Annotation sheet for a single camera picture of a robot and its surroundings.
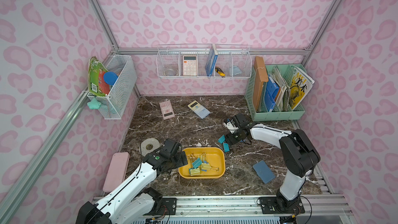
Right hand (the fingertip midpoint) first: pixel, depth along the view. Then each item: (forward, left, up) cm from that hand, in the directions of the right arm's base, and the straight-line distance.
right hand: (230, 136), depth 96 cm
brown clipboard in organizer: (+19, -14, +31) cm, 39 cm away
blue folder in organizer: (+24, -26, +16) cm, 39 cm away
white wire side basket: (-2, +58, +31) cm, 66 cm away
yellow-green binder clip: (-18, +15, +1) cm, 24 cm away
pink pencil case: (-23, +62, +2) cm, 66 cm away
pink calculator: (+20, +43, 0) cm, 47 cm away
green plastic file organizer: (+20, -36, 0) cm, 41 cm away
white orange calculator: (+31, +25, +30) cm, 50 cm away
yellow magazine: (+28, -45, +18) cm, 56 cm away
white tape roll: (-6, +50, 0) cm, 50 cm away
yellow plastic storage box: (-13, +9, 0) cm, 16 cm away
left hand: (-16, +28, +6) cm, 33 cm away
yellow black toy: (+31, +7, +26) cm, 41 cm away
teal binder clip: (-18, +19, +4) cm, 27 cm away
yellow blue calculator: (+19, +18, -1) cm, 27 cm away
